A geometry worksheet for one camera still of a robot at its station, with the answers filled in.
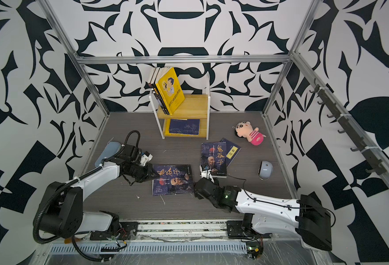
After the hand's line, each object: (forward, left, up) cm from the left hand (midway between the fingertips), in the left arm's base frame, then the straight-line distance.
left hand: (159, 174), depth 84 cm
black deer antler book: (+28, -1, +29) cm, 40 cm away
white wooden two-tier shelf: (+36, -19, +12) cm, 42 cm away
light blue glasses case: (+17, +32, -4) cm, 36 cm away
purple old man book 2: (+10, -29, -4) cm, 31 cm away
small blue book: (+16, -41, -6) cm, 44 cm away
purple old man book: (-2, -7, -3) cm, 8 cm away
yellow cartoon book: (+35, -7, +25) cm, 43 cm away
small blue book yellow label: (+30, -13, +1) cm, 32 cm away
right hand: (-6, -20, +1) cm, 21 cm away
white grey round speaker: (0, -54, +1) cm, 54 cm away
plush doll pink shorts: (+28, -50, -1) cm, 57 cm away
